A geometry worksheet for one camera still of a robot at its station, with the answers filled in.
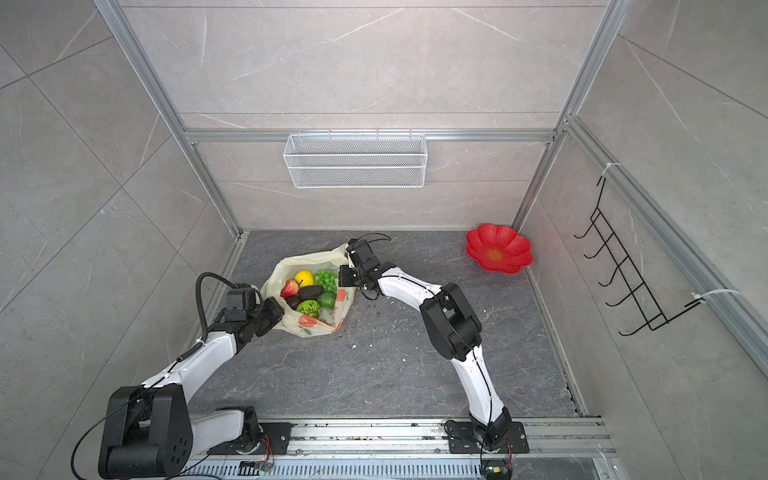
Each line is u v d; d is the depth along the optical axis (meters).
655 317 0.58
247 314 0.68
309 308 0.90
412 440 0.74
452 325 0.56
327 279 0.99
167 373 0.46
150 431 0.41
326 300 0.94
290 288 0.95
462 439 0.73
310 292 0.97
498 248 1.14
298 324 0.87
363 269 0.76
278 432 0.75
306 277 1.00
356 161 1.01
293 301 0.95
